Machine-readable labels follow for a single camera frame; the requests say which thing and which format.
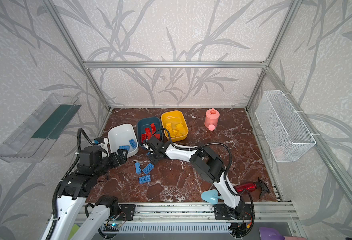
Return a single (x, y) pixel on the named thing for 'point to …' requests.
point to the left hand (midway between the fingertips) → (123, 148)
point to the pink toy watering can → (211, 119)
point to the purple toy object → (270, 233)
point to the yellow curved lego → (168, 127)
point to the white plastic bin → (123, 137)
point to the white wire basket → (286, 134)
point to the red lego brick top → (148, 134)
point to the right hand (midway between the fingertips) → (152, 151)
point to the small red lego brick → (158, 136)
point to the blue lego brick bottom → (144, 179)
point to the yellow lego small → (174, 130)
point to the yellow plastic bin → (174, 122)
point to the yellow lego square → (179, 125)
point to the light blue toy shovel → (211, 196)
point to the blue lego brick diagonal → (148, 168)
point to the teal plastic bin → (145, 123)
